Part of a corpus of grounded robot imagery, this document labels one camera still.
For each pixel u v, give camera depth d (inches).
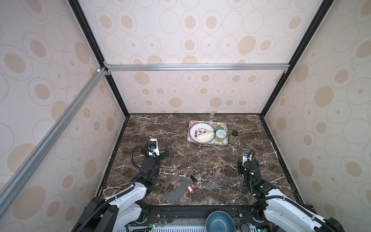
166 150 29.3
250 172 24.3
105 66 35.1
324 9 26.9
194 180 33.6
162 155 28.7
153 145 26.0
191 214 29.8
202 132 42.1
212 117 44.4
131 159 21.5
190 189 32.3
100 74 33.1
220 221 28.1
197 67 35.5
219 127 39.6
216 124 44.4
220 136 39.4
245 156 28.7
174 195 32.1
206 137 39.4
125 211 21.6
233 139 39.4
